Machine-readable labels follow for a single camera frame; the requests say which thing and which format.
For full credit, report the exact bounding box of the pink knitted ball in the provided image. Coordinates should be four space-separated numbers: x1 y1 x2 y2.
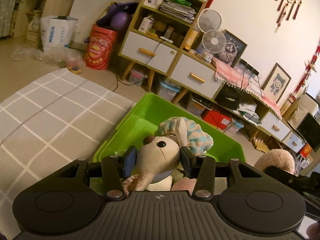
171 177 197 195

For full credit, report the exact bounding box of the mouse plush with bonnet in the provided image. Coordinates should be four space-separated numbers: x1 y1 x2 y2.
123 117 214 195

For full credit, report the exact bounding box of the red storage box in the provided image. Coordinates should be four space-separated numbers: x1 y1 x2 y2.
201 109 232 130

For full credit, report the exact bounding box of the green plastic bin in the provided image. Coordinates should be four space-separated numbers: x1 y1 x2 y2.
93 92 247 196

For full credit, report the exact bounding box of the egg tray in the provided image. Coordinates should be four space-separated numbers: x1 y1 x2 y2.
251 137 275 153

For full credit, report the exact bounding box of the long wooden tv console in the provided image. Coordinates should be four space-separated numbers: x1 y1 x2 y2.
213 89 307 153

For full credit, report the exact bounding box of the grey checkered mat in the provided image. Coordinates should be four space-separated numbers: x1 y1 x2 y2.
1 69 133 239

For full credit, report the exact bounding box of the black bag on shelf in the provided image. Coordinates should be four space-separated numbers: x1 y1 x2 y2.
215 85 241 110

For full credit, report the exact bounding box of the clear blue lid box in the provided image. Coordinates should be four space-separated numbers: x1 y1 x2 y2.
156 81 181 101

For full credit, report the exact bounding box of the low wooden drawer cabinet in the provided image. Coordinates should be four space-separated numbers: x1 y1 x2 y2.
167 50 223 104

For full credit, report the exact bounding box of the pink table runner cloth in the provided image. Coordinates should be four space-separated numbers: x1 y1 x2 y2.
213 58 282 119

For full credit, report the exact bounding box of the red snack bucket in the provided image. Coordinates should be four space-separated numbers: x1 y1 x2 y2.
84 24 118 70

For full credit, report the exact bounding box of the small white desk fan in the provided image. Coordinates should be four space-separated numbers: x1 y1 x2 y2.
202 29 227 54

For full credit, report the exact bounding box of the purple ball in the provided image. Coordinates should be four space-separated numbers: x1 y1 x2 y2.
111 11 132 31

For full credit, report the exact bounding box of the large white fan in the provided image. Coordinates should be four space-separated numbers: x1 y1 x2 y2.
197 8 222 33

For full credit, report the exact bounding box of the white paper bag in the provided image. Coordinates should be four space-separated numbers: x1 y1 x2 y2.
40 16 78 49

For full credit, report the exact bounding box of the tall wooden shelf cabinet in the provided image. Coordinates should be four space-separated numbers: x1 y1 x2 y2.
118 0 206 91

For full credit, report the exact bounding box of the stack of papers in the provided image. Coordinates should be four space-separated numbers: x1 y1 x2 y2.
159 0 196 24

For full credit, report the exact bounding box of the left wooden bookshelf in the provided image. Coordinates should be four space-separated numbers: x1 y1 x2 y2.
10 0 74 38

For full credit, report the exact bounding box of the cartoon girl picture frame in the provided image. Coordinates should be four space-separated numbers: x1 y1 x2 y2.
262 63 291 103

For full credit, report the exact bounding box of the cat picture frame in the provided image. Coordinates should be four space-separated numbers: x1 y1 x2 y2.
217 30 247 67

